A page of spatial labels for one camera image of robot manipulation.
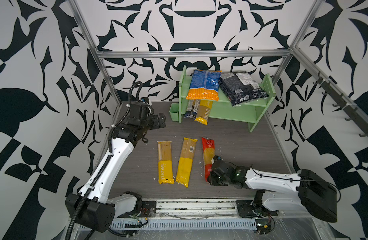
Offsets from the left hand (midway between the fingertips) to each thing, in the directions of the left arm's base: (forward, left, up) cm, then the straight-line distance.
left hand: (156, 114), depth 75 cm
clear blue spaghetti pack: (+16, -19, -14) cm, 29 cm away
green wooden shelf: (+13, -56, -16) cm, 59 cm away
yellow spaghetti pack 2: (-13, -2, -27) cm, 30 cm away
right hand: (-24, -25, -28) cm, 45 cm away
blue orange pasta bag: (+17, -25, +4) cm, 31 cm away
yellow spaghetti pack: (+14, -26, -14) cm, 33 cm away
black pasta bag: (+15, -44, +3) cm, 47 cm away
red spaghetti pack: (-4, -28, -26) cm, 39 cm away
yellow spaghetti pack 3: (-9, -15, -28) cm, 33 cm away
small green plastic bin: (+22, -7, -24) cm, 33 cm away
